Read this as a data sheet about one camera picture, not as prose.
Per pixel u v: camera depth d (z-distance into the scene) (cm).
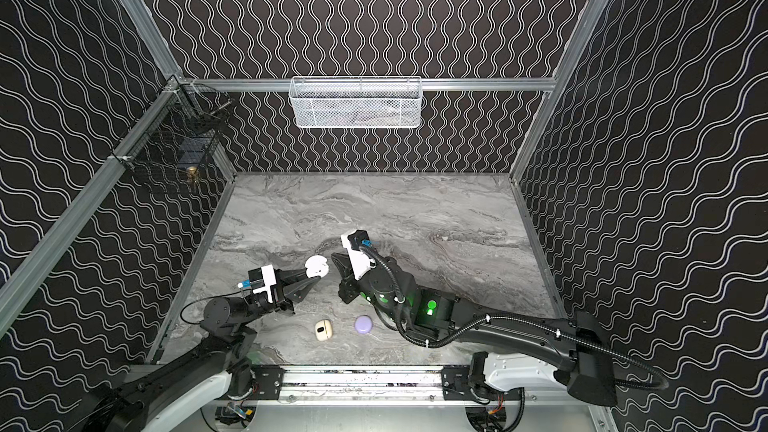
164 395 48
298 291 64
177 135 94
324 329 82
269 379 75
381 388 75
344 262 65
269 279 58
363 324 84
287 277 65
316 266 65
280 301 62
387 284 43
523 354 46
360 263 55
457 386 73
